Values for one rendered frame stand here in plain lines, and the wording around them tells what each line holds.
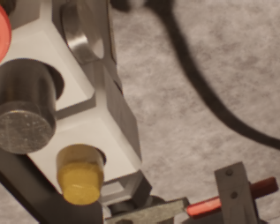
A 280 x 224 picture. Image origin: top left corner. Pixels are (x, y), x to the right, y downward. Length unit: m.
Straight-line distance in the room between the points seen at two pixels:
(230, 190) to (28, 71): 0.20
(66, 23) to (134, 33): 0.59
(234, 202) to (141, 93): 0.62
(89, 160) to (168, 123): 0.70
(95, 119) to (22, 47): 0.09
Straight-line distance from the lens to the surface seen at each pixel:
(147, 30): 1.01
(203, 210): 0.54
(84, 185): 0.47
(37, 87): 0.41
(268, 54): 1.10
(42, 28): 0.41
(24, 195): 0.48
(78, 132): 0.48
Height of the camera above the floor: 0.78
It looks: 43 degrees down
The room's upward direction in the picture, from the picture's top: 172 degrees clockwise
